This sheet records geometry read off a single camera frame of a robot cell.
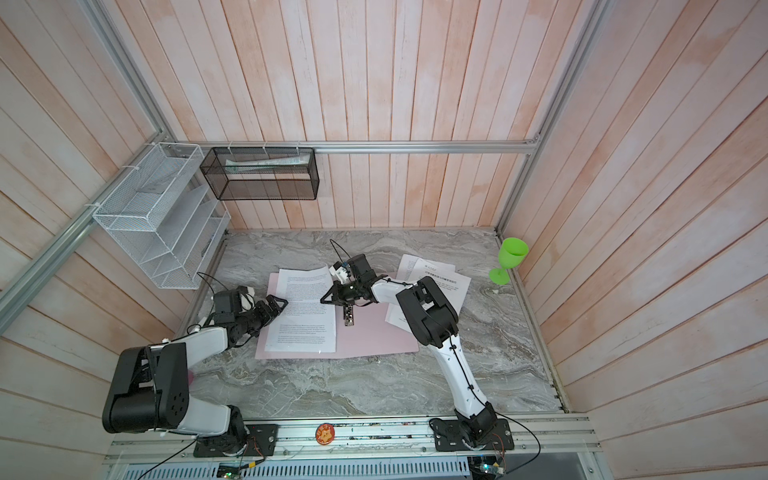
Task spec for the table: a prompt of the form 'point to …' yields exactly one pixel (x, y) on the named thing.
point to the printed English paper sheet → (306, 324)
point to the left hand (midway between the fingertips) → (281, 313)
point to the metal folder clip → (349, 315)
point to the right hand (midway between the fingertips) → (321, 301)
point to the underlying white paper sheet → (408, 264)
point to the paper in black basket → (236, 166)
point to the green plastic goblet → (511, 254)
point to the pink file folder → (370, 337)
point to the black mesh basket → (262, 173)
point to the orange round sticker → (325, 433)
